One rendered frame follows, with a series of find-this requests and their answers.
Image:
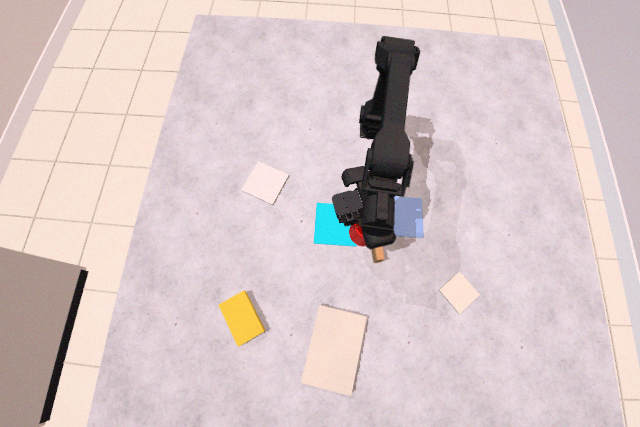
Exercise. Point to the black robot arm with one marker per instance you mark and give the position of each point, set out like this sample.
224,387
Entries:
388,159

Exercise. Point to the beige flat rectangular slab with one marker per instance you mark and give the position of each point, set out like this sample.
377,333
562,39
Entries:
334,349

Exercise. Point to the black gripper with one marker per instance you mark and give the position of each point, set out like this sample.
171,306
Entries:
355,176

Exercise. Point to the red cup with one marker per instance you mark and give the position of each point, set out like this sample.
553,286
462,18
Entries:
356,235

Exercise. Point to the yellow rectangular block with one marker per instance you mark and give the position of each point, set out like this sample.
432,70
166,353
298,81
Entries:
242,318

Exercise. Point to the orange flat bar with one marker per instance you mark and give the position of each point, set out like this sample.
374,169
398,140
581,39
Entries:
378,254

